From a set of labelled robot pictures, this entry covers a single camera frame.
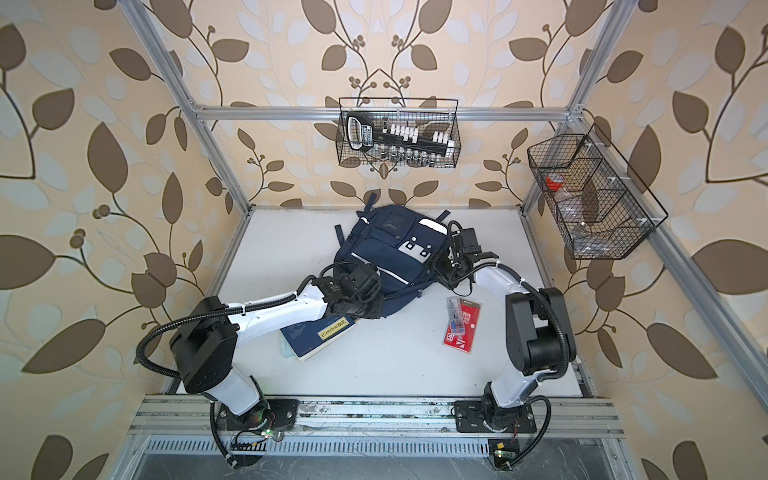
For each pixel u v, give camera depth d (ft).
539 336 1.52
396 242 3.43
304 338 2.71
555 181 2.64
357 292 2.15
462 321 2.92
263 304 1.67
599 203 2.47
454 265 2.29
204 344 1.46
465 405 2.49
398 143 2.82
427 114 2.98
